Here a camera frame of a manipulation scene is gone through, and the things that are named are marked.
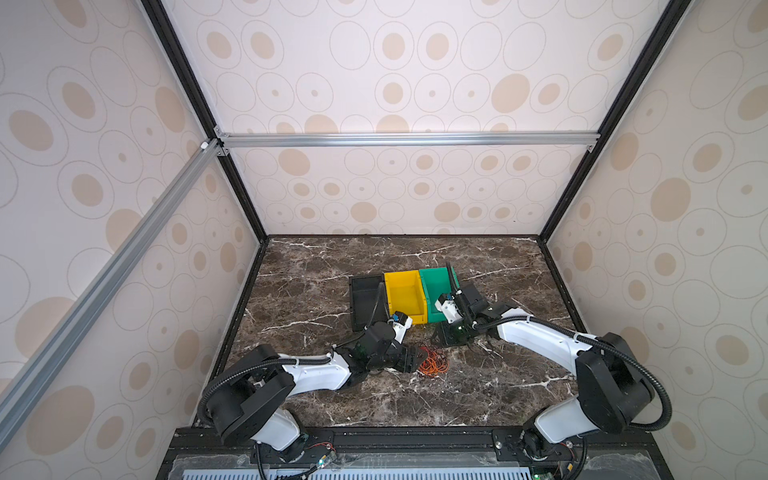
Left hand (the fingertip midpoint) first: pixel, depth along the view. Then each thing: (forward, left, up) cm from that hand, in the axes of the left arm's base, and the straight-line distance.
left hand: (427, 352), depth 81 cm
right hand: (+5, -3, -3) cm, 7 cm away
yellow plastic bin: (+23, +5, -7) cm, 25 cm away
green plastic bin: (+24, -4, 0) cm, 24 cm away
